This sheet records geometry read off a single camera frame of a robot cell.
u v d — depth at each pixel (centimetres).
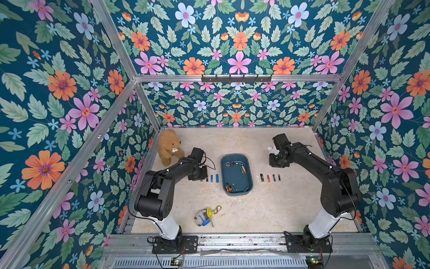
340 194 47
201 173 84
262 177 94
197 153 77
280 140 77
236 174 96
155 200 47
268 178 95
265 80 91
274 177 95
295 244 75
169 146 92
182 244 72
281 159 77
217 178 95
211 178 95
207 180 93
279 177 95
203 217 77
